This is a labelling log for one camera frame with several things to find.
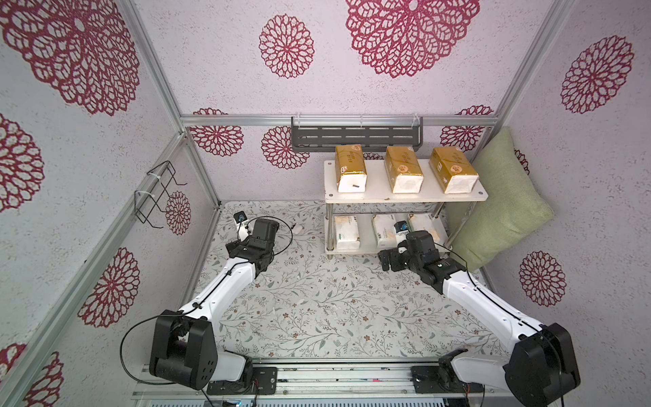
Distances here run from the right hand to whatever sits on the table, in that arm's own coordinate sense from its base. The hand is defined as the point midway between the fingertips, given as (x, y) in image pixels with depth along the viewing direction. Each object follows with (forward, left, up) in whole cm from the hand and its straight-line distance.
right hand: (390, 248), depth 85 cm
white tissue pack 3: (+17, -18, -7) cm, 26 cm away
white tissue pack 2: (+12, 0, -4) cm, 12 cm away
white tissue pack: (+10, +14, -4) cm, 18 cm away
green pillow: (+4, -33, +17) cm, 38 cm away
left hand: (+1, +48, +3) cm, 48 cm away
